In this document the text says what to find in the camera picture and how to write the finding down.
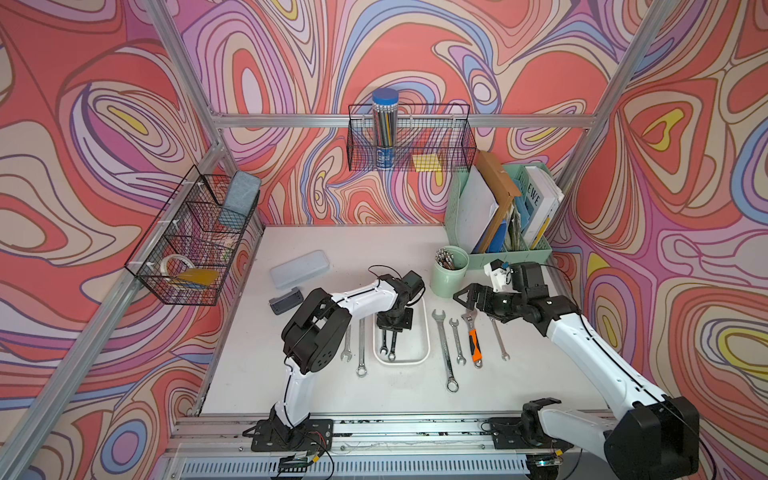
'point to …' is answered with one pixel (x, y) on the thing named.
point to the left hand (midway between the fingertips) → (404, 331)
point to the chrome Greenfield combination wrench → (361, 370)
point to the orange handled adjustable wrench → (475, 347)
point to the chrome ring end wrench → (393, 345)
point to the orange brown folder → (503, 192)
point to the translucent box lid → (300, 268)
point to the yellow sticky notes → (426, 163)
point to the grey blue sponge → (242, 193)
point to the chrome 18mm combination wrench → (347, 352)
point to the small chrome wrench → (461, 358)
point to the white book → (543, 199)
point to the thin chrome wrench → (504, 355)
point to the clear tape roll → (164, 263)
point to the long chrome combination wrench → (452, 383)
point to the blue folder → (496, 242)
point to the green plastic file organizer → (477, 259)
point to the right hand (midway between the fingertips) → (468, 308)
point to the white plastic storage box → (412, 346)
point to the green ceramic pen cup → (449, 270)
